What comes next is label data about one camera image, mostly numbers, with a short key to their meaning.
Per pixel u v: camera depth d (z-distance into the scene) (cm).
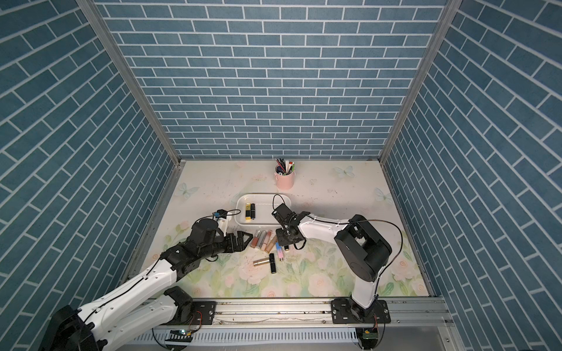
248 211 97
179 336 72
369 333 74
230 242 71
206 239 63
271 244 89
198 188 108
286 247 89
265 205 103
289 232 67
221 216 73
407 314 75
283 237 82
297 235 67
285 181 104
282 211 74
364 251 48
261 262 85
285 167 105
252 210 99
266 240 90
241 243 71
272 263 84
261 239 91
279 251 87
